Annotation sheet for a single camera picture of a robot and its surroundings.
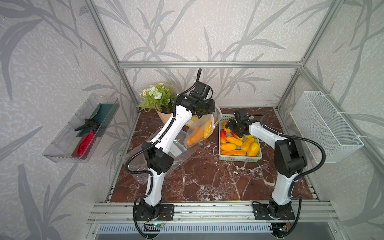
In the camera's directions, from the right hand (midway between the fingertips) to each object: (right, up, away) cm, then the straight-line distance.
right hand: (229, 126), depth 98 cm
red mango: (-4, -7, 0) cm, 8 cm away
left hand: (-11, +10, -18) cm, 23 cm away
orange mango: (-21, -5, -4) cm, 22 cm away
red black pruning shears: (-65, -5, -38) cm, 76 cm away
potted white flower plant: (-42, +18, -11) cm, 47 cm away
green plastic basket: (-1, +6, +11) cm, 12 cm away
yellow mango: (+13, -14, -9) cm, 21 cm away
